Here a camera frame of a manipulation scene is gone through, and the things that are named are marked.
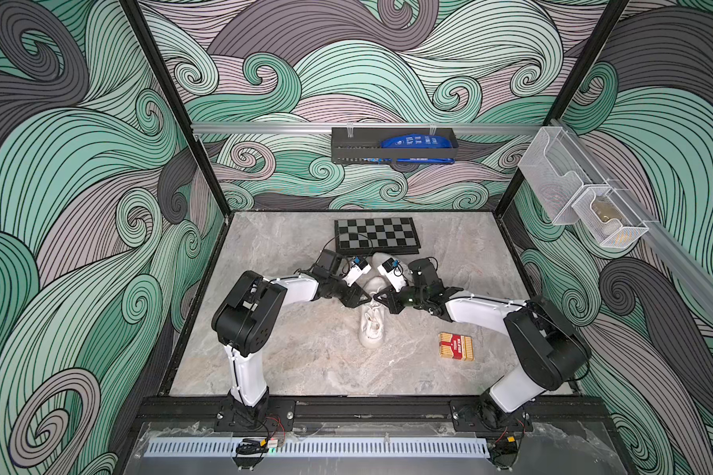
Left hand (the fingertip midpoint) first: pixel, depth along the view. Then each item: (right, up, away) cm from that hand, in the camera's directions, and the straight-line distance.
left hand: (366, 291), depth 92 cm
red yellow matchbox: (+26, -14, -9) cm, 31 cm away
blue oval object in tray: (+16, +48, 0) cm, 51 cm away
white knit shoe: (+5, +10, +10) cm, 15 cm away
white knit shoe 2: (+2, -6, -7) cm, 9 cm away
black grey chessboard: (+11, +17, +15) cm, 25 cm away
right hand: (+4, -1, -3) cm, 5 cm away
